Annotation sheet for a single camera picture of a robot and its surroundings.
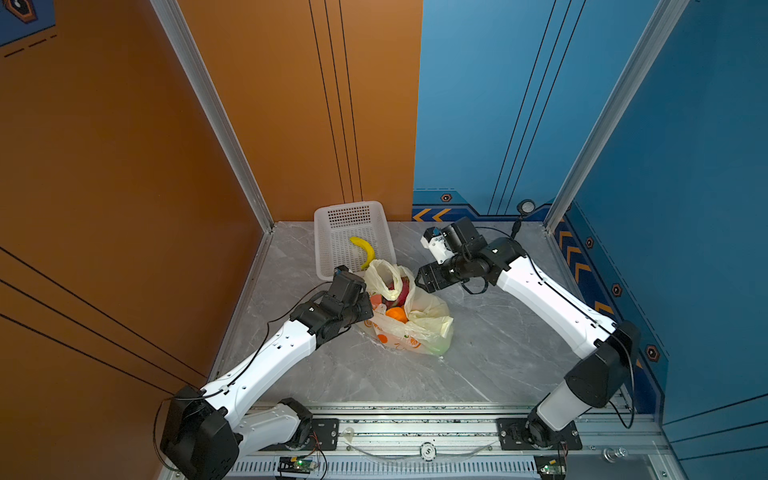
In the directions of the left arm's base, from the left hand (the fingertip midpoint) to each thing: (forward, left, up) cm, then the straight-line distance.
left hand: (371, 300), depth 82 cm
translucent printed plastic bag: (-10, -15, +4) cm, 18 cm away
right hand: (+3, -15, +7) cm, 17 cm away
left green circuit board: (-36, +17, -16) cm, 43 cm away
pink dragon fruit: (+2, -9, -1) cm, 9 cm away
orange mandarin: (-2, -7, -3) cm, 8 cm away
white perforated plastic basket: (+40, +18, -12) cm, 45 cm away
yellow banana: (+28, +3, -11) cm, 30 cm away
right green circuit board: (-36, -44, -16) cm, 59 cm away
